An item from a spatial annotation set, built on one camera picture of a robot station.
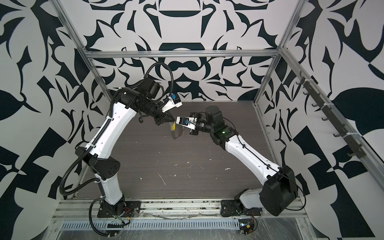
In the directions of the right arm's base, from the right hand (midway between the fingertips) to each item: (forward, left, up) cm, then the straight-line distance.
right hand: (182, 116), depth 72 cm
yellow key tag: (-3, +4, -4) cm, 7 cm away
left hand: (+1, +5, 0) cm, 5 cm away
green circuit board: (-41, -29, -32) cm, 59 cm away
